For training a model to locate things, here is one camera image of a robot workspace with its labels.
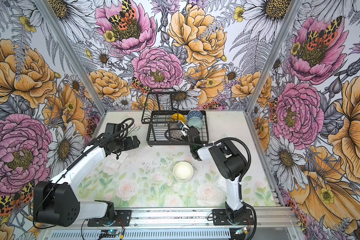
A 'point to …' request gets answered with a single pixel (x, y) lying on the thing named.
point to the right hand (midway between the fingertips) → (188, 128)
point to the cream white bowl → (183, 171)
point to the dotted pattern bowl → (177, 133)
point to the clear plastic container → (221, 183)
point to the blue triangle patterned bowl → (194, 113)
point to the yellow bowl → (177, 117)
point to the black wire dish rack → (168, 125)
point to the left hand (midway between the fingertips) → (131, 148)
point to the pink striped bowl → (174, 126)
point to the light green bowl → (196, 121)
